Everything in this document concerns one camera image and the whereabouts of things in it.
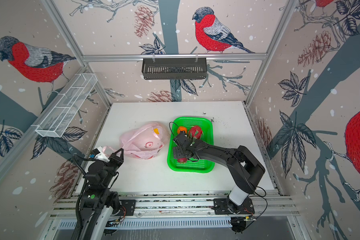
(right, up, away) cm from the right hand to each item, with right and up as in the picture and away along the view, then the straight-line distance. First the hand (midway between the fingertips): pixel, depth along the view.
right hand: (180, 153), depth 89 cm
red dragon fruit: (+10, +13, +4) cm, 16 cm away
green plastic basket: (+18, +16, +9) cm, 26 cm away
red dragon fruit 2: (+2, -3, -5) cm, 6 cm away
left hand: (-29, +6, -13) cm, 33 cm away
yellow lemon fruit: (-16, +12, +11) cm, 23 cm away
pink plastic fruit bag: (-25, +5, +9) cm, 27 cm away
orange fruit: (+1, +14, +11) cm, 18 cm away
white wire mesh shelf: (-61, +20, -17) cm, 66 cm away
